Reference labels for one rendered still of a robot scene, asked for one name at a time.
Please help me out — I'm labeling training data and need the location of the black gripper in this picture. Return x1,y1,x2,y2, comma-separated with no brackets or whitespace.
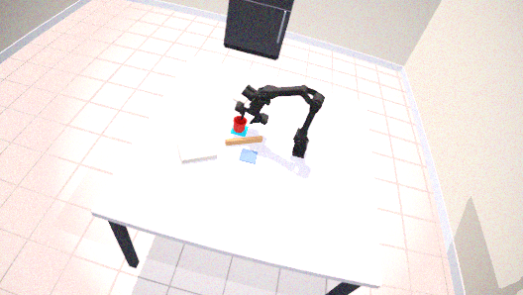
235,100,268,125

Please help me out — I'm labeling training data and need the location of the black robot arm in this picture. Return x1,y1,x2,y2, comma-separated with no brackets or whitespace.
241,84,325,158

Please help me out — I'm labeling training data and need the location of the red cup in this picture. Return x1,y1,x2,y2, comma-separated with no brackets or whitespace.
233,116,247,133

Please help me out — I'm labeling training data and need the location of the orange flat bar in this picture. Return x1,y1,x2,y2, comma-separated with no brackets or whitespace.
225,136,263,146

